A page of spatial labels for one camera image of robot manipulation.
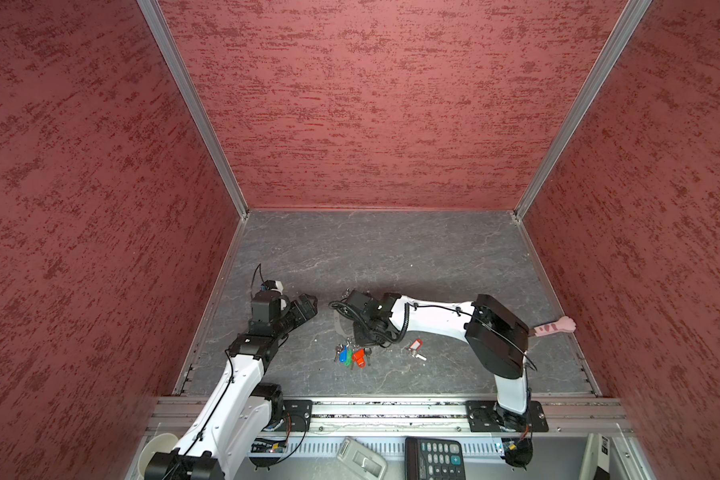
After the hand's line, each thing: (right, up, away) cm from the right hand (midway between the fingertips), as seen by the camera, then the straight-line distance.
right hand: (363, 348), depth 85 cm
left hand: (-16, +11, 0) cm, 20 cm away
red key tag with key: (+15, 0, +1) cm, 15 cm away
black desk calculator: (+17, -19, -18) cm, 31 cm away
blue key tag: (-6, -2, -1) cm, 6 cm away
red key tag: (-1, -2, -1) cm, 3 cm away
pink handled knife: (+61, +6, +3) cm, 61 cm away
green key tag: (-4, -2, -1) cm, 5 cm away
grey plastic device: (0, -19, -17) cm, 26 cm away
